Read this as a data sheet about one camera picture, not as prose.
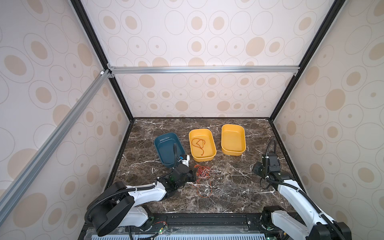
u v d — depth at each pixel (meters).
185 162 0.77
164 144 1.05
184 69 0.92
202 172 0.85
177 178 0.66
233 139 1.06
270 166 0.64
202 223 0.75
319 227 0.41
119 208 0.42
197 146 1.00
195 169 0.84
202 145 0.99
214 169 0.92
